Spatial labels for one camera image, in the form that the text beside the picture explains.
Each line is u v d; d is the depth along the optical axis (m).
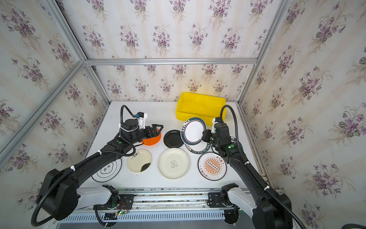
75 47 0.84
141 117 0.73
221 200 0.73
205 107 1.23
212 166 0.86
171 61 1.04
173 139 0.96
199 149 0.91
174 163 0.86
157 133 0.72
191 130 0.88
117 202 0.70
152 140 0.94
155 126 0.72
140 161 0.88
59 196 0.39
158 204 0.73
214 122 0.73
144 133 0.71
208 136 0.70
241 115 1.16
